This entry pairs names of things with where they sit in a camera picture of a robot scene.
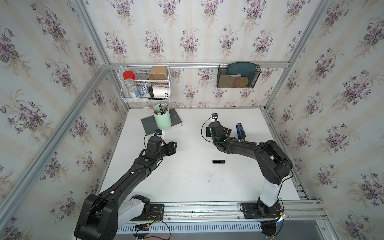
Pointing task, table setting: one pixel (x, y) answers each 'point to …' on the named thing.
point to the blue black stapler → (241, 132)
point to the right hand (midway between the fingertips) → (212, 124)
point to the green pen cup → (162, 115)
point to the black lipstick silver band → (226, 130)
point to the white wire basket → (145, 83)
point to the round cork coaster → (240, 82)
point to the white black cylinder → (158, 91)
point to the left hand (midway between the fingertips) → (175, 145)
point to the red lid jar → (129, 74)
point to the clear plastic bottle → (131, 87)
